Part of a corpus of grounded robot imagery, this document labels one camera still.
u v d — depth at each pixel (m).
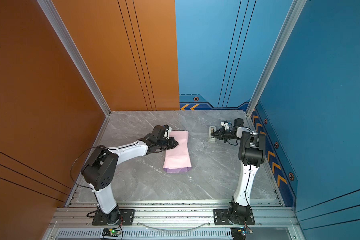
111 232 0.71
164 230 0.71
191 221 0.74
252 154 0.61
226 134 0.93
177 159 0.87
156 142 0.74
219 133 0.94
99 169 0.49
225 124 0.99
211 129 1.03
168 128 0.87
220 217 0.73
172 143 0.81
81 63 0.91
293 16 0.72
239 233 0.70
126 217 0.74
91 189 0.52
